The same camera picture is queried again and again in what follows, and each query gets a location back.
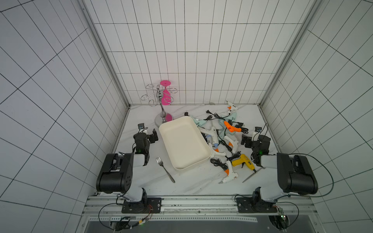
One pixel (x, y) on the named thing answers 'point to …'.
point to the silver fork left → (159, 160)
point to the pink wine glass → (166, 97)
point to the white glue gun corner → (232, 107)
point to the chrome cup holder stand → (160, 93)
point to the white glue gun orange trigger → (231, 175)
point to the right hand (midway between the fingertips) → (245, 133)
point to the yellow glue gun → (244, 159)
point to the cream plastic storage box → (185, 144)
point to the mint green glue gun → (231, 117)
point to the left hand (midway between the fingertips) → (147, 132)
